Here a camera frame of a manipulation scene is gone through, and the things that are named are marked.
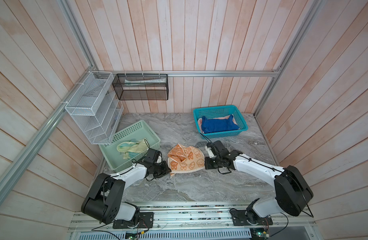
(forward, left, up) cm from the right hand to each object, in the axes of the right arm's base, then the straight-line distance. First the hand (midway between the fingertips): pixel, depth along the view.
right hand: (204, 163), depth 88 cm
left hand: (-5, +20, -2) cm, 21 cm away
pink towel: (+41, -19, -3) cm, 45 cm away
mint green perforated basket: (+27, +46, -2) cm, 54 cm away
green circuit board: (-33, -25, -6) cm, 42 cm away
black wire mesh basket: (+48, +43, +21) cm, 68 cm away
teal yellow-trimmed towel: (+9, +45, +2) cm, 46 cm away
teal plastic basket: (+44, -10, +1) cm, 45 cm away
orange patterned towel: (+3, +14, 0) cm, 14 cm away
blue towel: (+33, -6, -3) cm, 33 cm away
